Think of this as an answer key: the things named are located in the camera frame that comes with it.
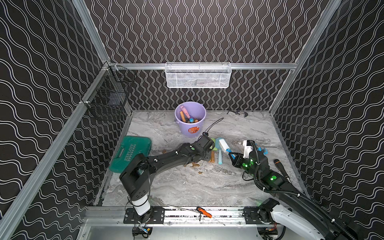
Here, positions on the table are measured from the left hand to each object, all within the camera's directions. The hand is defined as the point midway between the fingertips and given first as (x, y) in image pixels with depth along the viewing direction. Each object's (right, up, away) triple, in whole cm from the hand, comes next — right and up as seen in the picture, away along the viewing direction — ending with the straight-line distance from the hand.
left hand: (212, 155), depth 84 cm
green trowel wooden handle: (+2, 0, +13) cm, 13 cm away
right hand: (+9, +2, -5) cm, 11 cm away
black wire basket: (-66, +38, +13) cm, 77 cm away
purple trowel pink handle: (-16, +27, +16) cm, 35 cm away
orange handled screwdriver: (-7, -26, -10) cm, 29 cm away
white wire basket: (-7, +52, +18) cm, 55 cm away
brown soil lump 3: (-16, -8, +8) cm, 19 cm away
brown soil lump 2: (-7, -11, +6) cm, 14 cm away
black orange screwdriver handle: (+42, -9, +5) cm, 43 cm away
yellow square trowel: (-9, +20, +9) cm, 24 cm away
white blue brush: (+7, +4, -1) cm, 9 cm away
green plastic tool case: (-50, +3, +10) cm, 51 cm away
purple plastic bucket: (-10, +28, +18) cm, 35 cm away
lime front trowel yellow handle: (-12, +20, +8) cm, 25 cm away
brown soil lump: (-10, -7, +8) cm, 14 cm away
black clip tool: (+26, +28, +37) cm, 53 cm away
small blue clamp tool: (+34, +1, +9) cm, 36 cm away
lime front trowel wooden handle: (-18, +23, +18) cm, 35 cm away
